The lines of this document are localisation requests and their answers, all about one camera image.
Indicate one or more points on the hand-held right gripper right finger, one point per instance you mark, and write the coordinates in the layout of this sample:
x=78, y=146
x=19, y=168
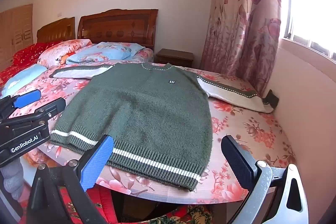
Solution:
x=239, y=162

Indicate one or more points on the green knit sweater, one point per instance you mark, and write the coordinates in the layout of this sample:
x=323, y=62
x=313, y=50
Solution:
x=147, y=113

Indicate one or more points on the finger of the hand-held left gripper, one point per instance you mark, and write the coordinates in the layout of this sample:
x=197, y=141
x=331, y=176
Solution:
x=27, y=98
x=53, y=106

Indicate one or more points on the light blue floral pillow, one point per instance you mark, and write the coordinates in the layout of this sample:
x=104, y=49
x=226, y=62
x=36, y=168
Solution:
x=110, y=52

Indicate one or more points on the window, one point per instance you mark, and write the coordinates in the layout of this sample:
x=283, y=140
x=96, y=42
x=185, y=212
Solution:
x=309, y=3

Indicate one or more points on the red blanket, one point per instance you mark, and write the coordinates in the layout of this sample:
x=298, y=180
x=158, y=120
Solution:
x=26, y=53

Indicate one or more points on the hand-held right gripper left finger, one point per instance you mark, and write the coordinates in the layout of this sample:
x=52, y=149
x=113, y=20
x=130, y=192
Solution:
x=96, y=162

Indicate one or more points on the small wooden headboard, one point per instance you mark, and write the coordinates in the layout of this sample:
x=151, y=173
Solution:
x=56, y=29

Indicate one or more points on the small black object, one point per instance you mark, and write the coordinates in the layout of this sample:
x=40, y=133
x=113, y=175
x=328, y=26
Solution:
x=271, y=99

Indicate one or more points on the wooden wardrobe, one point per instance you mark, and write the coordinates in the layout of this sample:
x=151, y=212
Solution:
x=15, y=32

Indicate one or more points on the large wooden headboard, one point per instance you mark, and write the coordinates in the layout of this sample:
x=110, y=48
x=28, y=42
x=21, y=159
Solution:
x=118, y=24

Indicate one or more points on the pink floral curtain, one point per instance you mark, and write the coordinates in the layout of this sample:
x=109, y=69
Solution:
x=236, y=16

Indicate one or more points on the wooden nightstand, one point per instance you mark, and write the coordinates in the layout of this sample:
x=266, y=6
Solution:
x=174, y=57

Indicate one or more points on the pink floral bed mat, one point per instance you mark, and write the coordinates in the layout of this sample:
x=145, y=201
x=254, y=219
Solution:
x=262, y=134

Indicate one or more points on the pink floral pillow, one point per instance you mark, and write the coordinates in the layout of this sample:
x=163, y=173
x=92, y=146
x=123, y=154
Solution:
x=55, y=52

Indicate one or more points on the person's left hand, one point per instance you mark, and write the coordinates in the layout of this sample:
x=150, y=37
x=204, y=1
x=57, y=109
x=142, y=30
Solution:
x=11, y=176

